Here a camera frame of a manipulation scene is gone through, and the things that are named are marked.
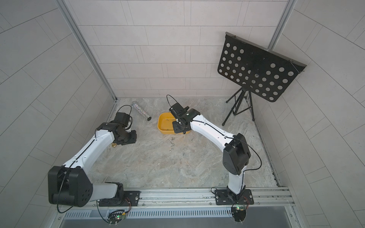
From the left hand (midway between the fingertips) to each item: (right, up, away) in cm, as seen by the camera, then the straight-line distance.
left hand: (137, 137), depth 84 cm
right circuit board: (+56, -34, -16) cm, 67 cm away
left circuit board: (-4, -35, -17) cm, 39 cm away
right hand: (+25, +6, 0) cm, 26 cm away
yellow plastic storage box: (+15, +7, +13) cm, 21 cm away
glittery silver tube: (-5, +16, +20) cm, 26 cm away
